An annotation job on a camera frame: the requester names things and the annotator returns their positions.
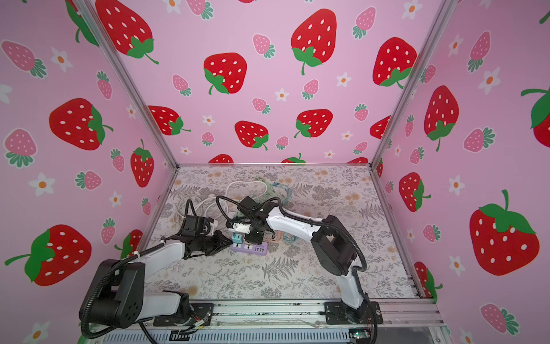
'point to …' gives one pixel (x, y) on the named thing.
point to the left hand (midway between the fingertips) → (233, 242)
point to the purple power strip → (258, 249)
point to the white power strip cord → (200, 203)
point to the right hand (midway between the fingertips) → (247, 239)
